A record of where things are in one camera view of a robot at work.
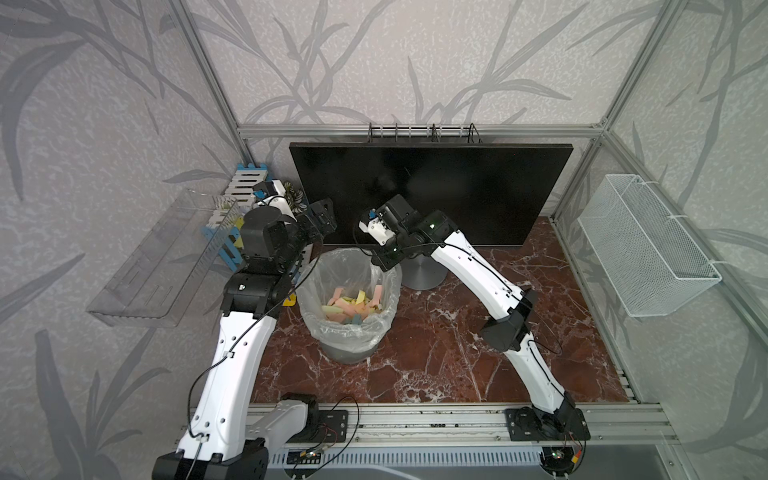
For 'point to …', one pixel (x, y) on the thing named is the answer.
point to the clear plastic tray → (155, 283)
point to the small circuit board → (303, 458)
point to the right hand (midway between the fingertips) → (372, 256)
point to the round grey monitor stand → (421, 272)
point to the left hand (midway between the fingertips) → (317, 206)
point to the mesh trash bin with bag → (348, 303)
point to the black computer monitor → (492, 193)
